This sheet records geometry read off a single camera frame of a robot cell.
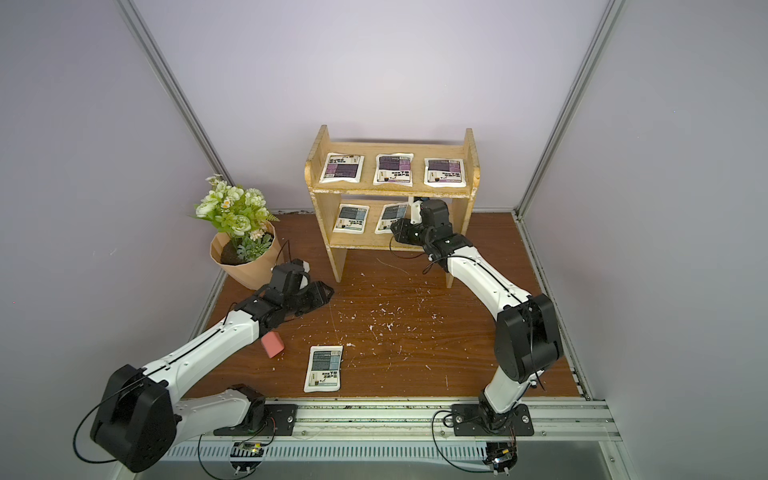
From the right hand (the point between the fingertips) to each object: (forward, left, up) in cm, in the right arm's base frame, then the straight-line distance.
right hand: (395, 215), depth 83 cm
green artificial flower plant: (-1, +45, +2) cm, 45 cm away
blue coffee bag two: (+4, +2, -4) cm, 6 cm away
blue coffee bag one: (+3, +14, -4) cm, 15 cm away
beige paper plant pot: (-13, +42, -12) cm, 45 cm away
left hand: (-17, +18, -14) cm, 28 cm away
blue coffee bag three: (-36, +19, -25) cm, 48 cm away
